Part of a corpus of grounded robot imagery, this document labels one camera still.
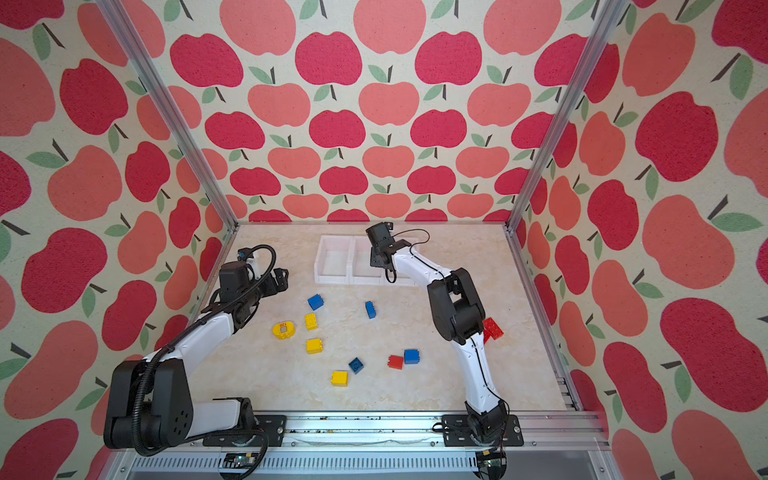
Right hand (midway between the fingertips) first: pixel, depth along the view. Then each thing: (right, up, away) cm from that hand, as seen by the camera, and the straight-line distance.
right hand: (387, 255), depth 102 cm
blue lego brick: (-24, -16, -4) cm, 29 cm away
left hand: (-34, -6, -12) cm, 36 cm away
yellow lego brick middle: (-22, -27, -16) cm, 38 cm away
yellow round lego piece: (-32, -23, -13) cm, 41 cm away
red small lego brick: (+2, -31, -17) cm, 35 cm away
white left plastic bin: (-20, -1, +7) cm, 22 cm away
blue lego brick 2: (-6, -17, -7) cm, 20 cm away
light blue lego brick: (+7, -30, -16) cm, 34 cm away
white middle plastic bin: (-9, -6, +3) cm, 11 cm away
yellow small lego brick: (-25, -21, -10) cm, 34 cm away
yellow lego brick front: (-13, -34, -22) cm, 42 cm away
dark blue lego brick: (-9, -31, -18) cm, 37 cm away
